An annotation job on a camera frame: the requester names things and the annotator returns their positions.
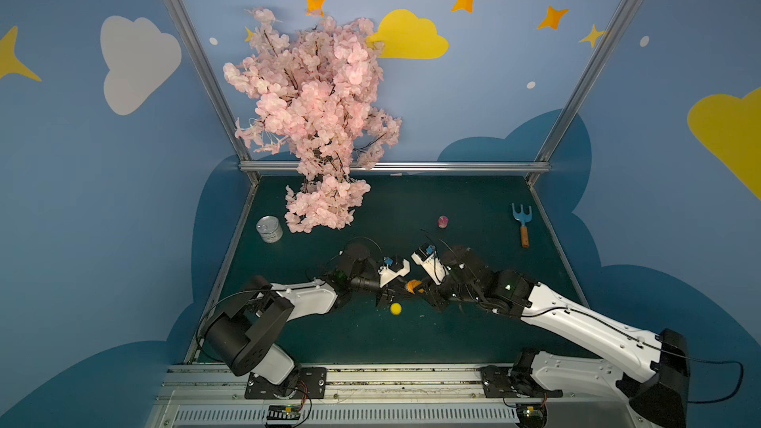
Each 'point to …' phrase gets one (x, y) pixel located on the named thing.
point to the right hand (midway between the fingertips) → (423, 282)
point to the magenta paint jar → (443, 222)
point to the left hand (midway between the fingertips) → (416, 286)
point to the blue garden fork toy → (523, 218)
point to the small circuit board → (283, 412)
